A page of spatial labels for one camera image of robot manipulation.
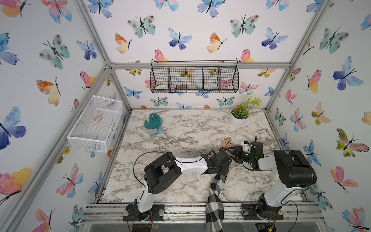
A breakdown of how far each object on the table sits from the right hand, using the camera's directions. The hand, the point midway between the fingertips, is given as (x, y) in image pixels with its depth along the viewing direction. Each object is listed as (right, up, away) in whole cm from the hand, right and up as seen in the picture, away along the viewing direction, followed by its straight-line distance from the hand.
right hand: (228, 150), depth 93 cm
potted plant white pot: (+10, +18, +13) cm, 24 cm away
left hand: (-2, -10, -7) cm, 13 cm away
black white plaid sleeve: (-13, -23, -23) cm, 35 cm away
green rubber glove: (-51, +15, +16) cm, 56 cm away
